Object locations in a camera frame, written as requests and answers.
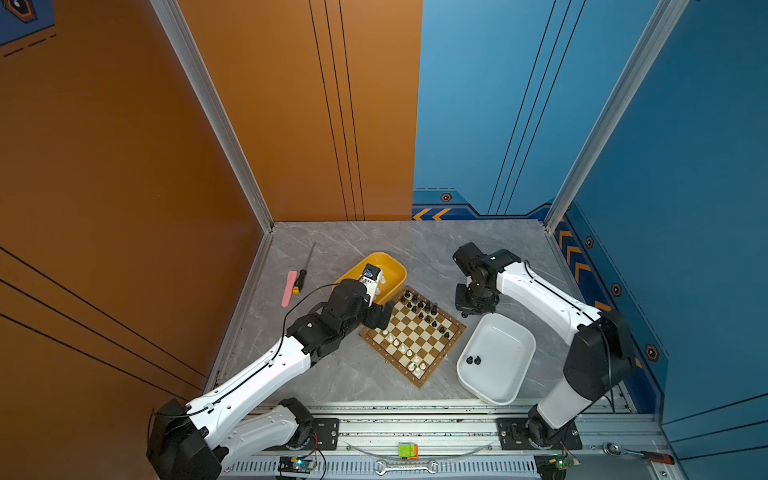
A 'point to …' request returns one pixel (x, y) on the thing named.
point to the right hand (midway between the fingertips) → (460, 311)
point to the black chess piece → (477, 360)
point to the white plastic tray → (495, 359)
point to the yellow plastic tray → (394, 272)
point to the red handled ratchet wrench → (613, 449)
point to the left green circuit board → (296, 464)
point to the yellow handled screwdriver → (301, 277)
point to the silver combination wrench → (412, 466)
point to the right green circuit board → (553, 466)
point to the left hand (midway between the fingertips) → (379, 294)
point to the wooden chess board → (418, 338)
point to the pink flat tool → (290, 283)
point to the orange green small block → (408, 450)
